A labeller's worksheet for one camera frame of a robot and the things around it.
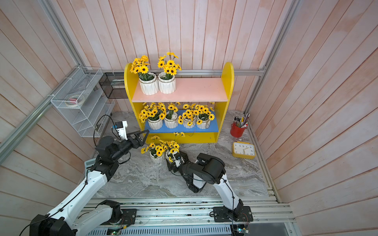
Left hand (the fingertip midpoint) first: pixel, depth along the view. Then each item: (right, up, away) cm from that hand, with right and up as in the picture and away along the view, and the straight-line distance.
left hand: (145, 133), depth 75 cm
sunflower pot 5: (+22, +8, +9) cm, 26 cm away
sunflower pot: (+13, -8, +10) cm, 19 cm away
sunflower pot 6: (+32, +10, +13) cm, 36 cm away
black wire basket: (-31, +33, +26) cm, 52 cm away
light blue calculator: (-39, -20, +13) cm, 46 cm away
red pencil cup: (+58, +5, +25) cm, 63 cm away
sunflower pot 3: (+3, +11, +9) cm, 15 cm away
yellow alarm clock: (+60, -12, +21) cm, 64 cm away
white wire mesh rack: (-32, +8, +3) cm, 33 cm away
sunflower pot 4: (+12, +8, +14) cm, 20 cm away
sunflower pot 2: (+4, -10, +10) cm, 15 cm away
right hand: (+12, -14, +17) cm, 26 cm away
